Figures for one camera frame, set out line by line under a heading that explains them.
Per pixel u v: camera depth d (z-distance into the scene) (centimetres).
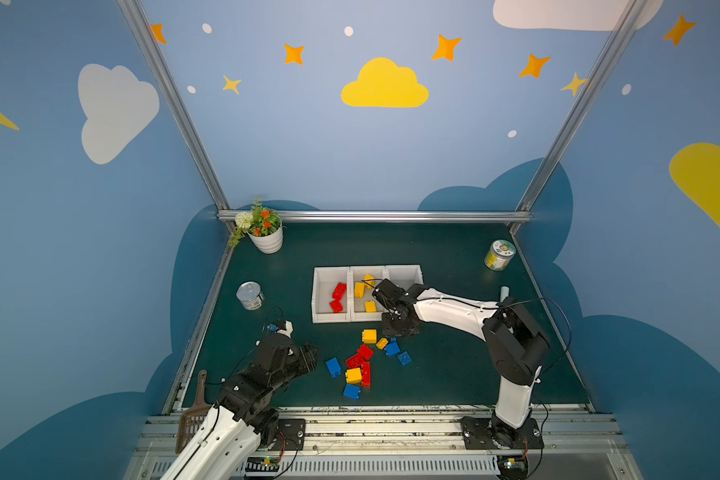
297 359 65
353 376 82
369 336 90
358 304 97
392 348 88
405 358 86
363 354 87
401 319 68
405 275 106
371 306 95
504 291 101
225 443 50
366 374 82
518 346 49
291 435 73
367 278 100
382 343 89
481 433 75
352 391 80
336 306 96
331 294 99
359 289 98
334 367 83
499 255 104
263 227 103
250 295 94
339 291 100
